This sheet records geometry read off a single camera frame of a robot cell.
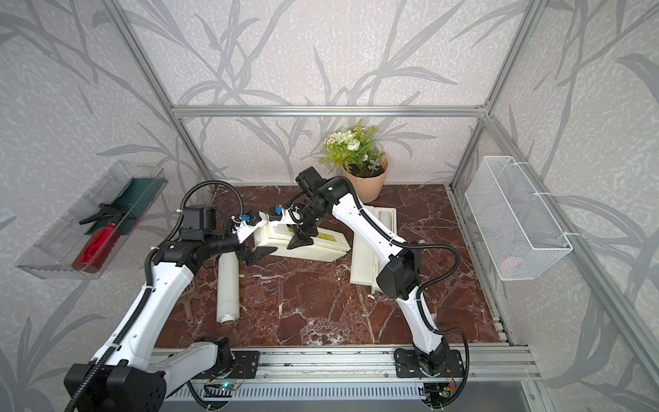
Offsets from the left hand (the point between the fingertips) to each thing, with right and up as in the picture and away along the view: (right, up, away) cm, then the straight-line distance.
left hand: (266, 233), depth 74 cm
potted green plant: (+30, +26, +30) cm, 50 cm away
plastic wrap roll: (-17, -20, +12) cm, 29 cm away
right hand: (+5, +1, +4) cm, 6 cm away
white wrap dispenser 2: (+30, -12, +14) cm, 35 cm away
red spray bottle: (-35, -1, -14) cm, 38 cm away
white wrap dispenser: (+17, -5, +9) cm, 20 cm away
